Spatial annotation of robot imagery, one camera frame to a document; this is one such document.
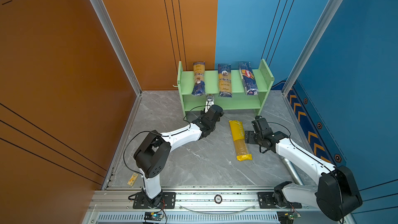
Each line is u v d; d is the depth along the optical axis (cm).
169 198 74
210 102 76
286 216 70
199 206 73
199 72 89
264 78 89
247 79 84
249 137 79
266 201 72
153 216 71
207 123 68
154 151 50
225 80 85
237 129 97
